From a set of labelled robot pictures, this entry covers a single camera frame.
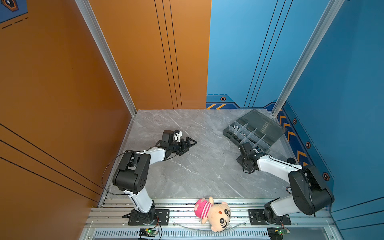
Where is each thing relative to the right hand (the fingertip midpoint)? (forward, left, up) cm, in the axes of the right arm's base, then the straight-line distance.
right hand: (238, 161), depth 93 cm
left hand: (+7, +28, +9) cm, 30 cm away
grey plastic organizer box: (+22, -16, +6) cm, 28 cm away
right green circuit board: (-36, -12, -2) cm, 38 cm away
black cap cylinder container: (-4, -27, +9) cm, 29 cm away
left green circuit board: (-36, +50, -1) cm, 62 cm away
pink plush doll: (-31, +16, +8) cm, 35 cm away
